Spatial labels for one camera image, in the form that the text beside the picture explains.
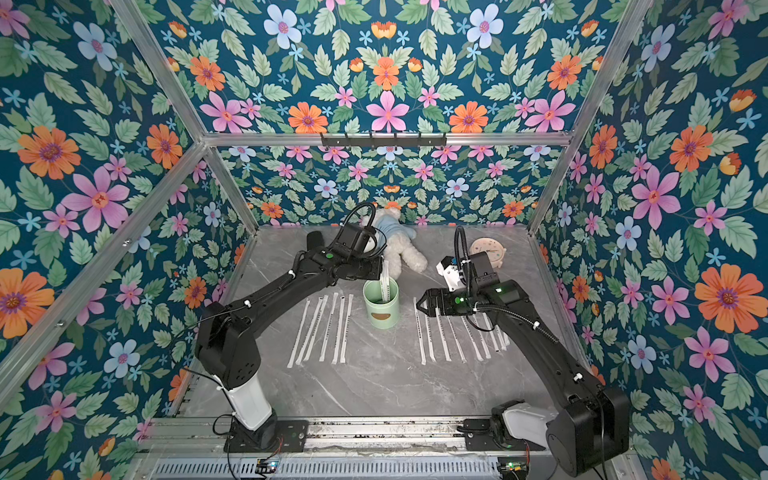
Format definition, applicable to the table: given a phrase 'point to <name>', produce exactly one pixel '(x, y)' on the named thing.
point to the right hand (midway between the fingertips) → (437, 299)
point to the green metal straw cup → (381, 315)
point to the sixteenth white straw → (298, 335)
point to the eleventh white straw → (344, 347)
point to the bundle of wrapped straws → (385, 281)
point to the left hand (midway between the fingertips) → (387, 266)
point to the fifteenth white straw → (310, 330)
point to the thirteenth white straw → (338, 330)
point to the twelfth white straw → (316, 327)
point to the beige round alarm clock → (492, 246)
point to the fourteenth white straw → (329, 326)
